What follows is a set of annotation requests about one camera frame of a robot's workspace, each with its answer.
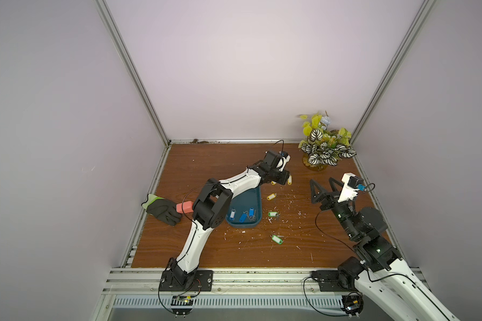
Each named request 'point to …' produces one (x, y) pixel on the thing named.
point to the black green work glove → (163, 208)
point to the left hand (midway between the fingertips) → (292, 175)
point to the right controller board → (352, 303)
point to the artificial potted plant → (323, 147)
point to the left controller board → (181, 305)
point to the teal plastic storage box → (252, 198)
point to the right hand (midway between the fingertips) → (323, 177)
